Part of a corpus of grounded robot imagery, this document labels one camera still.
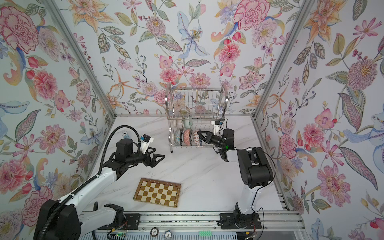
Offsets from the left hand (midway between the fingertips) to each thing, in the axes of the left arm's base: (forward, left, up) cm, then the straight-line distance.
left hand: (160, 154), depth 80 cm
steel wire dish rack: (+49, -17, -14) cm, 54 cm away
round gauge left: (-33, +2, -17) cm, 37 cm away
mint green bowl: (+25, -14, -4) cm, 29 cm away
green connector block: (-34, -22, -15) cm, 43 cm away
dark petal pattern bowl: (+14, -8, -4) cm, 16 cm away
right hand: (+15, -21, -1) cm, 26 cm away
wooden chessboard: (-16, +2, -13) cm, 21 cm away
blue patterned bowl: (+12, -20, -4) cm, 24 cm away
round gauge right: (-34, -5, -12) cm, 37 cm away
